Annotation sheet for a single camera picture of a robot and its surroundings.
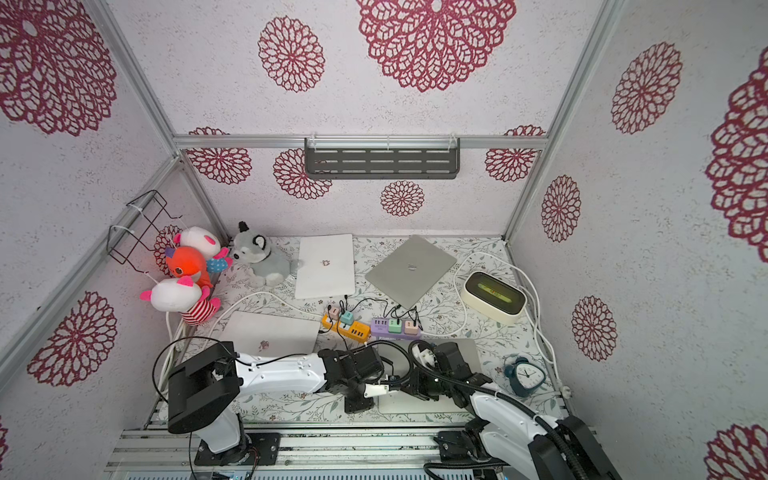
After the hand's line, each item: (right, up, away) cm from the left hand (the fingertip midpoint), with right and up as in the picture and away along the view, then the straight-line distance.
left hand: (367, 398), depth 82 cm
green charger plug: (+8, +19, +6) cm, 21 cm away
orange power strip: (-3, +17, +10) cm, 20 cm away
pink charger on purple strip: (+12, +18, +6) cm, 23 cm away
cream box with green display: (+41, +26, +13) cm, 51 cm away
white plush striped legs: (-49, +29, -2) cm, 57 cm away
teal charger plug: (-6, +21, +8) cm, 23 cm away
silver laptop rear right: (+15, +35, +27) cm, 47 cm away
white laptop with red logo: (-17, +37, +30) cm, 50 cm away
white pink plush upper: (-53, +45, +12) cm, 71 cm away
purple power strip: (+3, +17, +10) cm, 20 cm away
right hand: (+8, +4, -1) cm, 9 cm away
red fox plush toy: (-55, +38, +8) cm, 67 cm away
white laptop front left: (-34, +15, +12) cm, 39 cm away
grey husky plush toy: (-34, +36, +18) cm, 53 cm away
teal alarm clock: (+43, +6, -1) cm, 44 cm away
